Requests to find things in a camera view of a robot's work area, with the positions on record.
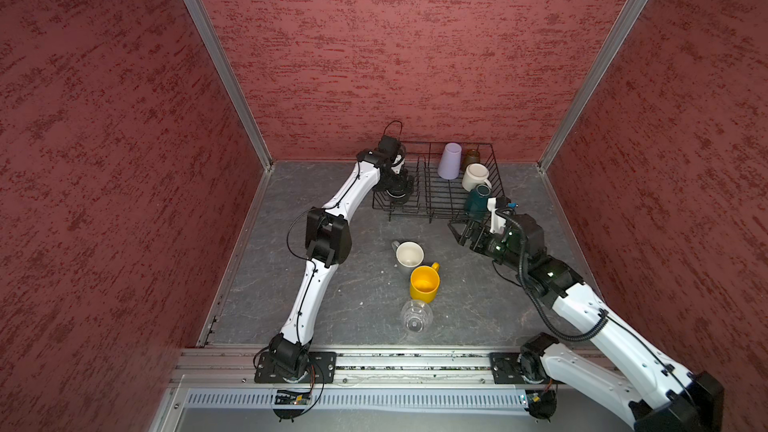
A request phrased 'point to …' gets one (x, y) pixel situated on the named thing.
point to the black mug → (401, 191)
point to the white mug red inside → (475, 174)
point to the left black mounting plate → (321, 369)
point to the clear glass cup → (416, 316)
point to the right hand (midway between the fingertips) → (455, 234)
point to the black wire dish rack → (434, 198)
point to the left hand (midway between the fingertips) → (400, 192)
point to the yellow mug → (424, 282)
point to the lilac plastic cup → (449, 165)
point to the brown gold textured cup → (472, 156)
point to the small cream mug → (408, 253)
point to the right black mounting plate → (504, 368)
